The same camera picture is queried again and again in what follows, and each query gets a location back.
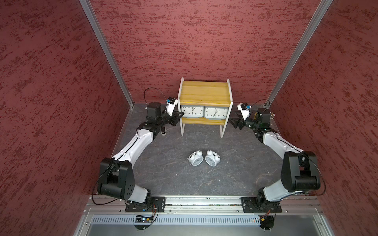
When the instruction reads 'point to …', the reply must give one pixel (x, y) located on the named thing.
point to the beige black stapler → (163, 131)
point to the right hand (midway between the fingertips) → (230, 116)
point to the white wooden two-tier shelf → (204, 93)
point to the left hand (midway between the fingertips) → (181, 115)
